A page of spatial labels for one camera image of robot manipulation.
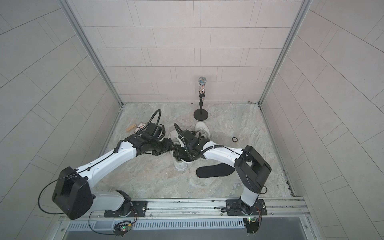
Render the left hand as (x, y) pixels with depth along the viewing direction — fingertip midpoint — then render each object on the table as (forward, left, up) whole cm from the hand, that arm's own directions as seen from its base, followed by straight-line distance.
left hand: (175, 147), depth 81 cm
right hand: (-3, 0, -4) cm, 5 cm away
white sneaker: (-9, -3, -3) cm, 10 cm away
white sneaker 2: (+15, -16, -4) cm, 22 cm away
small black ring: (+11, -36, -10) cm, 39 cm away
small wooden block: (+20, +34, -10) cm, 40 cm away
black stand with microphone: (+31, -14, -9) cm, 36 cm away
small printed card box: (+21, +27, -9) cm, 36 cm away
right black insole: (-9, -23, -9) cm, 27 cm away
